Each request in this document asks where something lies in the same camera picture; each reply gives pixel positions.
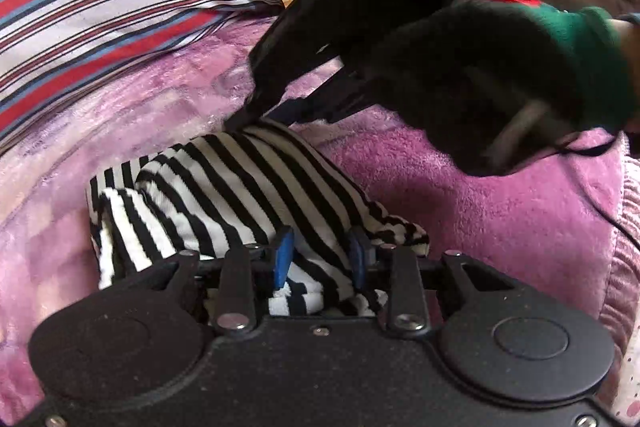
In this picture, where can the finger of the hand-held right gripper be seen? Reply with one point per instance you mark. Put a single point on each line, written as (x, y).
(320, 102)
(280, 57)

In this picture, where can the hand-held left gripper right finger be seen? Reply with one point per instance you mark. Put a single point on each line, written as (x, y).
(359, 257)

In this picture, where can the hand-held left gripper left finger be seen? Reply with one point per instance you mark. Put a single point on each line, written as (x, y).
(282, 257)

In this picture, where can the black white striped pants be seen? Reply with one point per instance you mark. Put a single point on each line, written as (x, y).
(225, 187)

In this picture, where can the person's right hand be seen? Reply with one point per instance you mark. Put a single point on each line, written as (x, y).
(475, 72)

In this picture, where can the pink purple plush blanket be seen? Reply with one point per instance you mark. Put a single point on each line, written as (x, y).
(475, 232)

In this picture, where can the white dotted bed sheet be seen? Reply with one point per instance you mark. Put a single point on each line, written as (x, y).
(625, 387)

